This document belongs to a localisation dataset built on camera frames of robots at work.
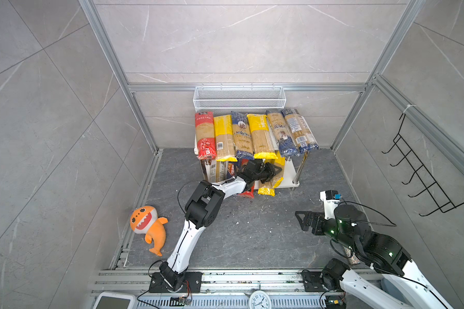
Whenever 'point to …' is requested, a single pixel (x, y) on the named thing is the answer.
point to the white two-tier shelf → (294, 166)
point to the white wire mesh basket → (240, 99)
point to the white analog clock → (260, 299)
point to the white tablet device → (107, 300)
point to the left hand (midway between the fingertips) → (284, 166)
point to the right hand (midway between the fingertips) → (304, 212)
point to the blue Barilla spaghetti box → (232, 169)
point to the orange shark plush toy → (145, 219)
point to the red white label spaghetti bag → (216, 170)
